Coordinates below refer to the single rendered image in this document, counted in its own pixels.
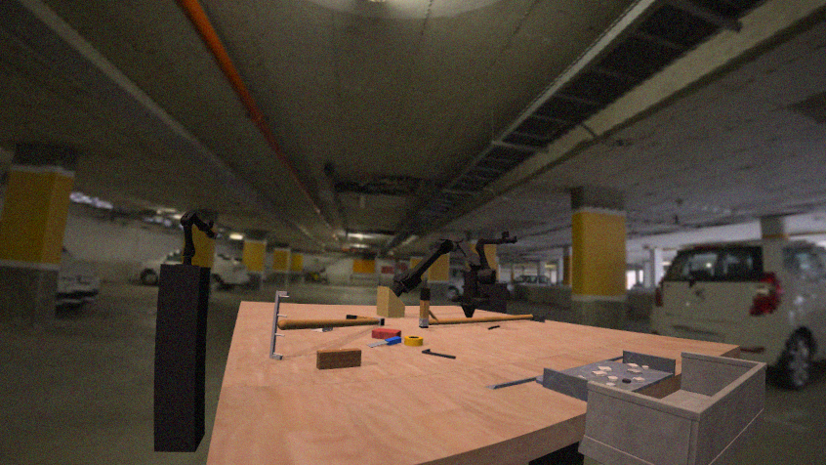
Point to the yellow tape roll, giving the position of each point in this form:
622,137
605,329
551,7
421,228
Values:
413,341

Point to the red flat block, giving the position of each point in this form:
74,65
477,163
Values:
382,333

